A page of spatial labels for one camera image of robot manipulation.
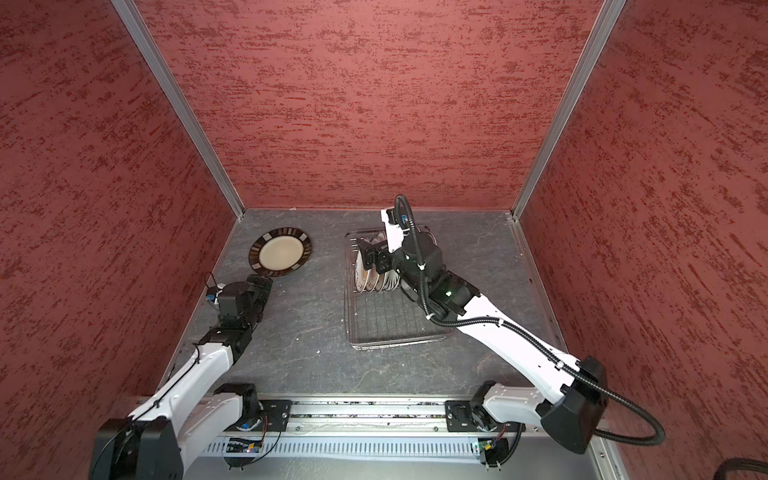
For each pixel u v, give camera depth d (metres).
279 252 1.09
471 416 0.66
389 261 0.61
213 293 0.74
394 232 0.57
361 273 0.97
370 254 0.60
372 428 0.74
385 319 0.90
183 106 0.89
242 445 0.72
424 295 0.50
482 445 0.71
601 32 0.74
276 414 0.74
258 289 0.69
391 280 0.64
